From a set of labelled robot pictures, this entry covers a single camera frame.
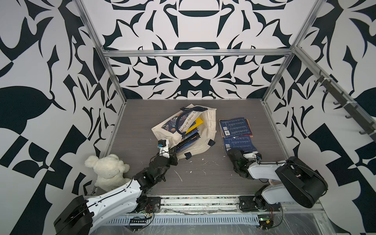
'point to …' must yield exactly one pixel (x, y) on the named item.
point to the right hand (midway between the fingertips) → (235, 146)
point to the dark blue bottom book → (186, 143)
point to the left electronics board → (137, 224)
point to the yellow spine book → (198, 122)
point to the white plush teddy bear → (109, 171)
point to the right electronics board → (266, 221)
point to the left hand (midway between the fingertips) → (174, 144)
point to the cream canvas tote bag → (172, 126)
